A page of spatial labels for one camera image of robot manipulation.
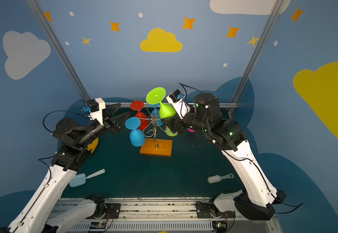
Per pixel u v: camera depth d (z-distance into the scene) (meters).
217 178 0.85
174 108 0.47
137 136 0.75
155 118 0.74
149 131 0.67
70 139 0.43
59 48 0.84
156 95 0.49
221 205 0.63
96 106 0.45
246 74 0.98
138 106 0.77
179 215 0.74
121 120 0.52
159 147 0.98
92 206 0.62
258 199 0.37
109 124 0.50
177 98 0.44
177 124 0.48
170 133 0.86
